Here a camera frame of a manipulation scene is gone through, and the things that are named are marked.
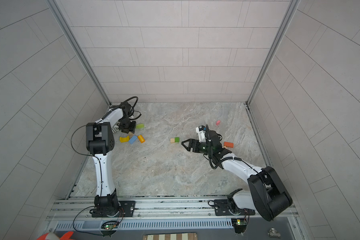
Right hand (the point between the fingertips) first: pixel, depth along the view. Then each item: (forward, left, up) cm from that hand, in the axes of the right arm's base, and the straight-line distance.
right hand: (186, 145), depth 82 cm
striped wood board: (-39, 0, -9) cm, 40 cm away
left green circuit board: (-34, +35, -7) cm, 49 cm away
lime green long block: (+22, +31, -8) cm, 38 cm away
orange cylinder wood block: (+12, +29, -9) cm, 33 cm away
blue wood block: (+11, +34, -8) cm, 37 cm away
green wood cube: (+10, +6, -10) cm, 16 cm away
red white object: (-35, +57, -5) cm, 68 cm away
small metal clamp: (-40, -35, -11) cm, 54 cm away
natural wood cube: (+15, +36, -7) cm, 40 cm away
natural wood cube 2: (+10, +9, -10) cm, 17 cm away
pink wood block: (+22, -23, -10) cm, 33 cm away
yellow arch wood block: (+12, +39, -8) cm, 42 cm away
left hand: (+22, +35, -10) cm, 43 cm away
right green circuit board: (-36, -22, -13) cm, 44 cm away
